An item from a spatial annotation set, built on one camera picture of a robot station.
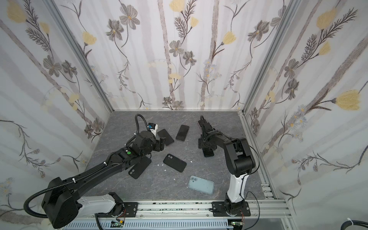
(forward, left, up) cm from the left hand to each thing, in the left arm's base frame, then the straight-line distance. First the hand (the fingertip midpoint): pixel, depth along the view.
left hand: (159, 134), depth 81 cm
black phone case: (-9, -8, -20) cm, 23 cm away
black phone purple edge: (+14, 0, -19) cm, 23 cm away
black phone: (-3, -30, -18) cm, 35 cm away
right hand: (+5, -28, -19) cm, 34 cm away
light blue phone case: (-22, -25, -20) cm, 39 cm away
